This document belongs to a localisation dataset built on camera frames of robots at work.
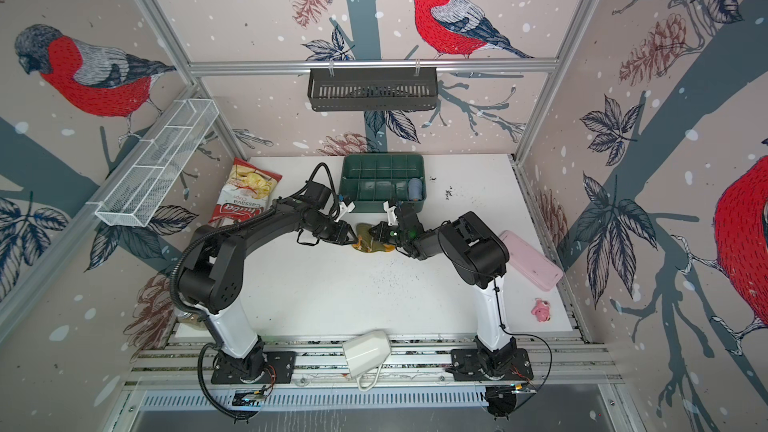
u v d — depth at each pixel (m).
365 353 0.69
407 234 0.81
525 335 0.64
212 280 0.48
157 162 0.78
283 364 0.73
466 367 0.73
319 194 0.78
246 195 1.03
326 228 0.81
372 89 1.06
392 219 0.92
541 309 0.81
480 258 0.54
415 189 1.03
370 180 1.08
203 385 0.69
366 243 0.92
